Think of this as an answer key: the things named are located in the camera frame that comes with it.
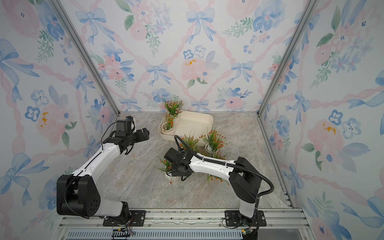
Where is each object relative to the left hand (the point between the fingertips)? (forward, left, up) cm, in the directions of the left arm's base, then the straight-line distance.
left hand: (142, 132), depth 88 cm
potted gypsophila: (-3, -43, -4) cm, 43 cm away
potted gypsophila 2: (-21, -17, -4) cm, 27 cm away
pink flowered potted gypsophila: (+23, -16, 0) cm, 28 cm away
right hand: (-18, -18, -11) cm, 27 cm away
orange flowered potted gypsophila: (+10, -13, -6) cm, 18 cm away
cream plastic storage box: (+19, -29, -15) cm, 38 cm away
